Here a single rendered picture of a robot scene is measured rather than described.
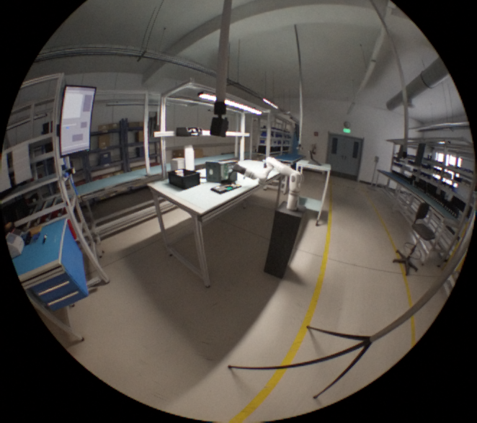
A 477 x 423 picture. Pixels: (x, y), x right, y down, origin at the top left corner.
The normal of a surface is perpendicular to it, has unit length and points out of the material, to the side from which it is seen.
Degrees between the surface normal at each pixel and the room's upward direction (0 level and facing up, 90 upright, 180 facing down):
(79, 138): 101
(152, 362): 0
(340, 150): 90
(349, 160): 90
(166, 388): 0
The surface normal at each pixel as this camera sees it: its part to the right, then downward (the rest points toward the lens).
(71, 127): 0.96, 0.26
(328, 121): -0.57, 0.25
